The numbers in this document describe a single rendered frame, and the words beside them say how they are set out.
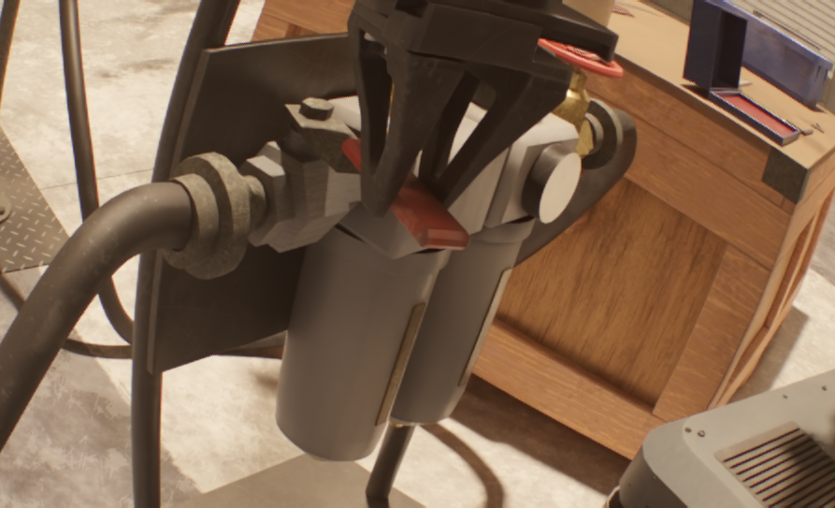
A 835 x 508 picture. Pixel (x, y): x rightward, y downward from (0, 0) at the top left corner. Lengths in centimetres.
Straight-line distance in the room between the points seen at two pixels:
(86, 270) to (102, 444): 56
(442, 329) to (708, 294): 45
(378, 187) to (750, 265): 67
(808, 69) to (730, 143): 71
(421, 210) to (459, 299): 27
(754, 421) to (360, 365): 41
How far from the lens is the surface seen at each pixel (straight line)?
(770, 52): 168
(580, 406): 110
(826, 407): 94
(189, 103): 46
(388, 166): 35
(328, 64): 53
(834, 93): 542
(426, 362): 65
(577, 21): 35
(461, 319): 64
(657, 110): 99
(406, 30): 31
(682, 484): 72
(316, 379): 58
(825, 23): 891
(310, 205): 46
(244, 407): 104
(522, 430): 117
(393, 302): 55
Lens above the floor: 62
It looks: 23 degrees down
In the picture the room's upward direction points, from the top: 19 degrees clockwise
